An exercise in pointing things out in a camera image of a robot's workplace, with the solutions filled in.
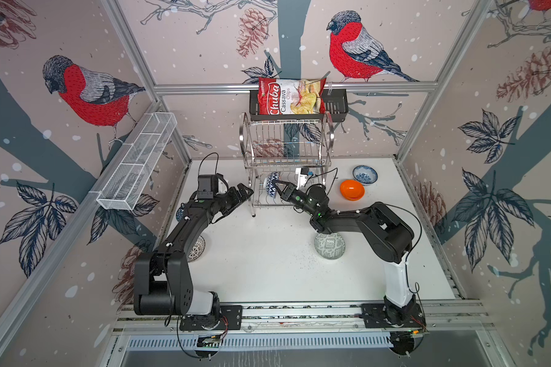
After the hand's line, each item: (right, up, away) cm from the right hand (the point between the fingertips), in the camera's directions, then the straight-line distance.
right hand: (268, 187), depth 84 cm
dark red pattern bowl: (-28, -25, +3) cm, 37 cm away
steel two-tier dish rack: (+4, +17, +39) cm, 43 cm away
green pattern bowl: (+25, -24, +5) cm, 35 cm away
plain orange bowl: (+38, -2, +20) cm, 43 cm away
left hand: (-9, -3, +1) cm, 9 cm away
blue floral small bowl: (+47, +5, +27) cm, 54 cm away
